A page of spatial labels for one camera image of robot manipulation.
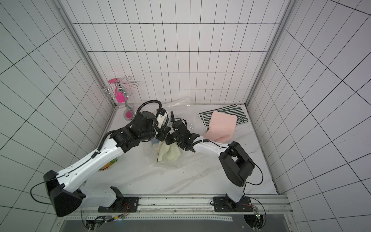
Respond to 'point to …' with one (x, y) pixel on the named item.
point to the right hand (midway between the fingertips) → (164, 131)
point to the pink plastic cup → (120, 96)
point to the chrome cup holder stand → (128, 114)
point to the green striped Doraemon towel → (232, 109)
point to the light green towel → (167, 152)
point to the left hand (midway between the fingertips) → (167, 132)
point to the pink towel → (221, 127)
